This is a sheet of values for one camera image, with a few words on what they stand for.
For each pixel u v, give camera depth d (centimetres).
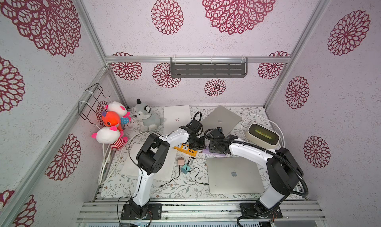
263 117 114
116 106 95
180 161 90
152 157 53
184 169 86
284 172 45
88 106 75
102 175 88
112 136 80
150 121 100
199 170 88
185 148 94
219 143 68
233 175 85
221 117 118
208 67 95
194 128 80
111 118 86
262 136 97
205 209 76
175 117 113
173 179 85
